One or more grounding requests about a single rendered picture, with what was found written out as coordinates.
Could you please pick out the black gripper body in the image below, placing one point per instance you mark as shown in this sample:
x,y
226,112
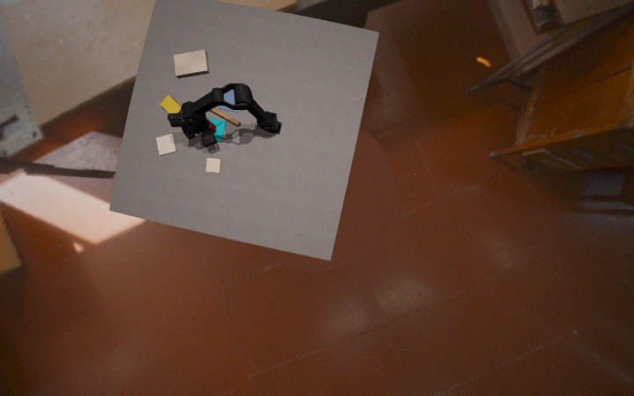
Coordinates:
x,y
208,139

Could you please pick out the yellow rectangular block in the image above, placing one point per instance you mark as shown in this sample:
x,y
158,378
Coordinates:
x,y
170,105

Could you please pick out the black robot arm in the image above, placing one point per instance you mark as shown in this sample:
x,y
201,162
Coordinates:
x,y
193,114

